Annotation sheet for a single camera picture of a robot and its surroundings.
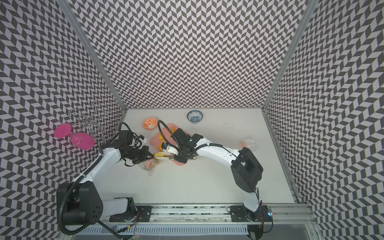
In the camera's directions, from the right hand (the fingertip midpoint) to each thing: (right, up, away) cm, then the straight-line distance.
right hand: (179, 157), depth 83 cm
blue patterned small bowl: (+8, +24, +29) cm, 38 cm away
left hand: (-15, 0, -1) cm, 15 cm away
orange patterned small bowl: (-25, +18, +24) cm, 39 cm away
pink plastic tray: (-3, +16, -19) cm, 25 cm away
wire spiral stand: (-55, +22, +8) cm, 59 cm away
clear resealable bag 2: (+44, +6, +14) cm, 47 cm away
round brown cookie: (-8, +14, +22) cm, 28 cm away
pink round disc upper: (-51, +16, -16) cm, 56 cm away
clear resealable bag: (-16, -4, -2) cm, 17 cm away
